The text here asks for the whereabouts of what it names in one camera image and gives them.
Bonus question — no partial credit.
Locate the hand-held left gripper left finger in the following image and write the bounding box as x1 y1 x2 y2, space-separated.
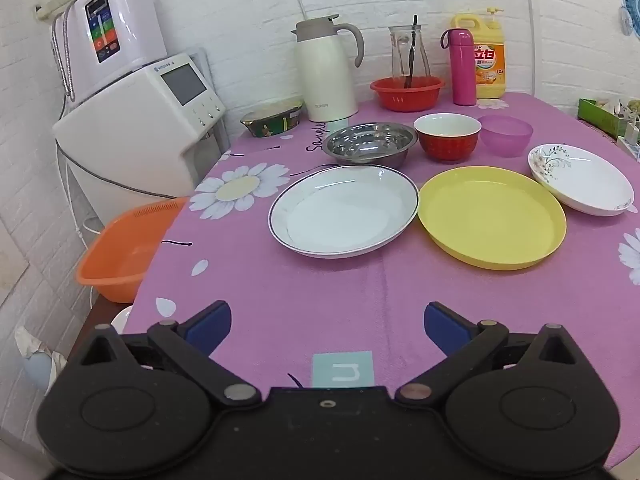
80 301 262 407

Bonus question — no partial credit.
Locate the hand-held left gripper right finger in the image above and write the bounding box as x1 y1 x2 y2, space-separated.
395 302 581 406

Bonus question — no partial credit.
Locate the yellow plastic plate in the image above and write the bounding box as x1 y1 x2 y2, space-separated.
417 166 567 271

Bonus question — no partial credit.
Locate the white plate with blue rim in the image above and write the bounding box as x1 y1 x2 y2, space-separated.
268 164 420 259

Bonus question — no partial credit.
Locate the red ceramic bowl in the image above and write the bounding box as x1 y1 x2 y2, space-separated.
413 112 482 163

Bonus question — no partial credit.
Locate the purple plastic bowl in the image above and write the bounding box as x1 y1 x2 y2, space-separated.
477 114 534 157

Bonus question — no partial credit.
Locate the stainless steel bowl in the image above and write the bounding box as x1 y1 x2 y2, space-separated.
321 121 418 171

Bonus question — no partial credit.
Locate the white floral plate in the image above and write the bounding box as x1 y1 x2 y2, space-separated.
528 143 635 217

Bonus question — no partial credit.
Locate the small white bowl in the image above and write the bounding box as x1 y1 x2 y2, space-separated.
110 305 135 335

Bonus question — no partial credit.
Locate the pink floral tablecloth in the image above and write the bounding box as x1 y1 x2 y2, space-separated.
122 92 640 471

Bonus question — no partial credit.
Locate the pale blue bag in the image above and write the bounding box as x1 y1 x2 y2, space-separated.
15 325 68 406

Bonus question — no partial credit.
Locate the white appliance with screen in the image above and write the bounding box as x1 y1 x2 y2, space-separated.
52 52 227 228

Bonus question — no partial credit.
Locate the red plastic basket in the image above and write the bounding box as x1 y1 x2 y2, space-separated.
370 76 446 112

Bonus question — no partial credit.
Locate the pink thermos bottle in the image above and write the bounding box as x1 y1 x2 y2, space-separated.
440 28 477 107

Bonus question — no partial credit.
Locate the yellow detergent bottle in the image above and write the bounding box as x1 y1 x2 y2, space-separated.
450 6 506 100

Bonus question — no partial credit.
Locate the green box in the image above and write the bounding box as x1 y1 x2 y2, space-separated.
578 98 640 141

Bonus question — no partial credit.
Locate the white power adapter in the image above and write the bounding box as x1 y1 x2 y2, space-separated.
617 115 640 158

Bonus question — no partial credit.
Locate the glass pitcher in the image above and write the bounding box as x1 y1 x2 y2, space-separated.
388 25 432 86

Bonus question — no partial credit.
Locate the white thermos jug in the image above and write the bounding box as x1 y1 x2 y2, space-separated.
291 15 366 123

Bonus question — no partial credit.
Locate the black stirring stick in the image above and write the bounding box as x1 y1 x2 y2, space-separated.
404 15 420 90

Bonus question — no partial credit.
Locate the white water purifier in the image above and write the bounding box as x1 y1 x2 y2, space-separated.
50 0 168 103

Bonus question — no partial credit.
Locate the metal flexible hose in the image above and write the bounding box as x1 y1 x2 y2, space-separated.
50 10 76 103

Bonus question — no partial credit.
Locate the blue wall decoration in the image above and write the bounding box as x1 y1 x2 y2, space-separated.
620 0 640 36

